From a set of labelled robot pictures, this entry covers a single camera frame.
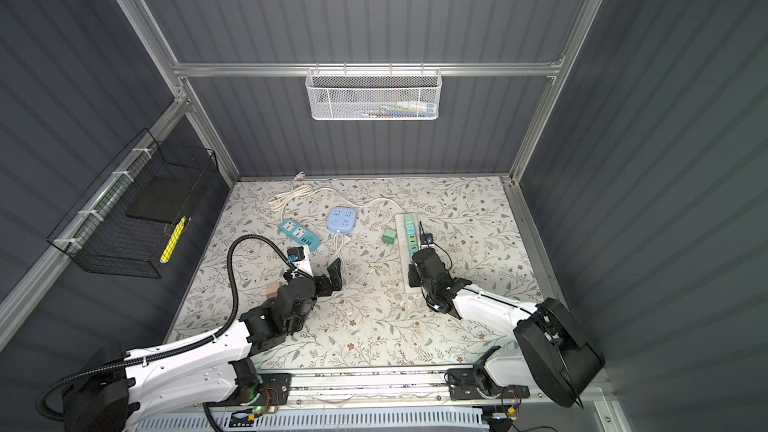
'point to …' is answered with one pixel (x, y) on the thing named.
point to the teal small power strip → (302, 235)
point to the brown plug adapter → (272, 290)
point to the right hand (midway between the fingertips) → (420, 264)
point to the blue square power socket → (341, 220)
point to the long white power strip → (404, 254)
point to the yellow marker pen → (173, 241)
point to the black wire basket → (126, 221)
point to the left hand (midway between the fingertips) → (326, 263)
